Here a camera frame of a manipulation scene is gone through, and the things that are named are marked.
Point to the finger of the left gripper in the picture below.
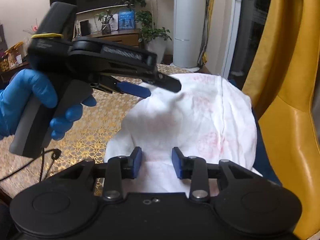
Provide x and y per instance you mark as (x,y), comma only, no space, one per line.
(154,78)
(111,85)

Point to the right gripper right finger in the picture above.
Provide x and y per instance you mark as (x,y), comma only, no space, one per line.
(195,169)

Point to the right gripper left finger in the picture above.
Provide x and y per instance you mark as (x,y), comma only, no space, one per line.
(119,168)

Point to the white pink printed garment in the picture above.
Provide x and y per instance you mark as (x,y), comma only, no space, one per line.
(208,118)

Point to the gold lace tablecloth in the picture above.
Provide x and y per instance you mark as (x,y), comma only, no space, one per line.
(86,139)

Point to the yellow curtain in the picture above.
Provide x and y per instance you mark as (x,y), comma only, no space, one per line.
(205,36)

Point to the white standing air conditioner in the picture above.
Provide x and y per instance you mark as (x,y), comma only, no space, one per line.
(188,32)

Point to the blue picture card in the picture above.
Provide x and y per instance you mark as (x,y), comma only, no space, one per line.
(126,19)

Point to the green potted plant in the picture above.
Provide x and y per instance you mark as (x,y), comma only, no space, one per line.
(152,37)

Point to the yellow leather chair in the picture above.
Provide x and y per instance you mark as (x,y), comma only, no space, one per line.
(280,83)

